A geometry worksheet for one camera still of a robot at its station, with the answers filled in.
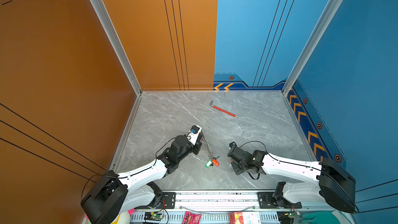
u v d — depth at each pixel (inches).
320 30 33.7
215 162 33.7
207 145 31.7
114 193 16.3
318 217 26.8
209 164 33.4
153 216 27.7
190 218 27.1
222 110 42.9
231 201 29.7
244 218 26.2
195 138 27.8
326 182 16.2
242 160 24.6
